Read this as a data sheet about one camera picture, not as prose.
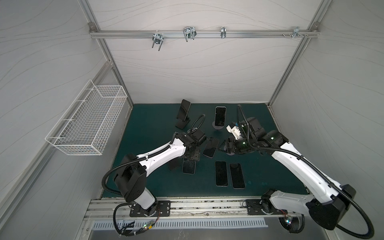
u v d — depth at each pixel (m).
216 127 1.05
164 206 0.74
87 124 0.69
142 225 0.69
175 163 0.80
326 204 0.39
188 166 0.80
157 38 0.79
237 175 0.84
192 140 0.61
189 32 0.77
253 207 0.73
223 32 0.78
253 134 0.55
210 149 0.95
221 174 0.86
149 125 1.08
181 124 1.09
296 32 0.77
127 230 0.68
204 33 0.78
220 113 0.97
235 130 0.67
